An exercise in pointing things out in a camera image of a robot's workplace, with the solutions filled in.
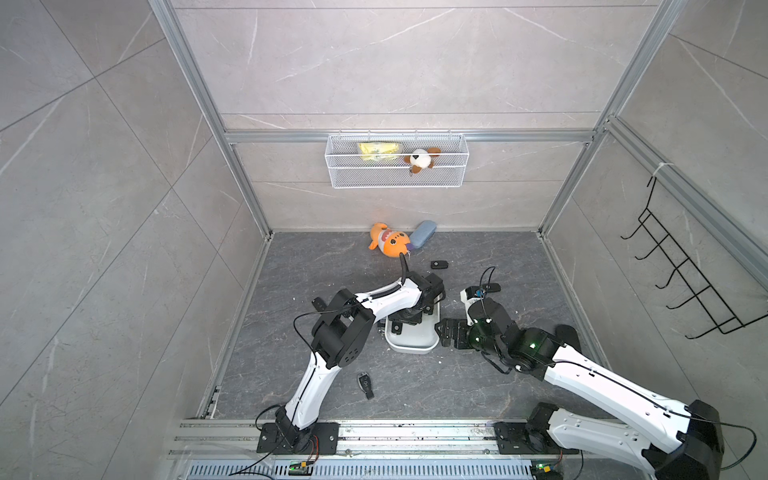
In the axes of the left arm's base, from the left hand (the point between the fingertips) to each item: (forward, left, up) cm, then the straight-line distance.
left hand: (405, 313), depth 95 cm
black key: (+10, -31, -1) cm, 32 cm away
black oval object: (-9, -49, +1) cm, 50 cm away
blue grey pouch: (+34, -9, +2) cm, 36 cm away
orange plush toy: (+26, +4, +6) cm, 27 cm away
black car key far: (+20, -14, -1) cm, 24 cm away
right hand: (-12, -11, +14) cm, 21 cm away
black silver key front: (-21, +13, -1) cm, 24 cm away
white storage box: (-9, -2, +1) cm, 9 cm away
